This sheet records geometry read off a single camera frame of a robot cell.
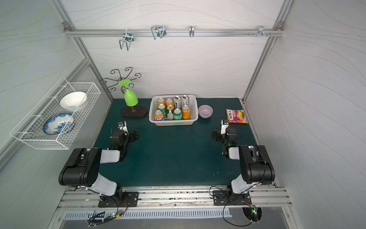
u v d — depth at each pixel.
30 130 0.57
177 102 1.02
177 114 0.98
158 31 0.76
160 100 1.05
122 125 0.81
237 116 1.07
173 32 0.80
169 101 1.04
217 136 0.86
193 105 1.05
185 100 1.03
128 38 0.78
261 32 0.77
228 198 0.67
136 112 1.11
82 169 0.45
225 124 0.83
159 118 0.96
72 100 0.75
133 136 0.87
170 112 1.00
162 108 1.01
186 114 1.01
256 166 0.46
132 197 0.74
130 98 0.93
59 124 0.65
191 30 0.79
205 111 1.10
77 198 0.77
